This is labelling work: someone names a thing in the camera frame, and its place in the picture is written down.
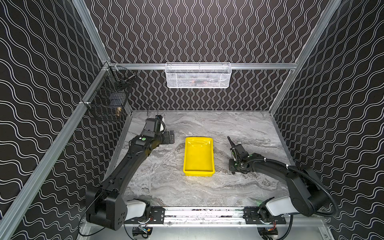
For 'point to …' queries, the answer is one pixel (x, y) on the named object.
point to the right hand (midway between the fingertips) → (232, 166)
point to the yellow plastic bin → (198, 159)
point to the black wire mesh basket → (108, 94)
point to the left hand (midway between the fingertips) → (170, 133)
